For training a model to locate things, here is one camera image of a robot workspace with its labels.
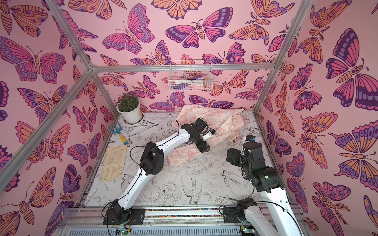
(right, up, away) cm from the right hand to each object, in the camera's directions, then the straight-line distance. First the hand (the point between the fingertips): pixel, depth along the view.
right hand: (234, 152), depth 72 cm
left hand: (-11, +1, +26) cm, 28 cm away
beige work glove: (-70, -10, +21) cm, 74 cm away
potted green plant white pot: (-65, +27, +31) cm, 77 cm away
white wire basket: (-22, +46, +23) cm, 56 cm away
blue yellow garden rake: (-77, +10, +37) cm, 86 cm away
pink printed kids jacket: (+5, +13, +28) cm, 32 cm away
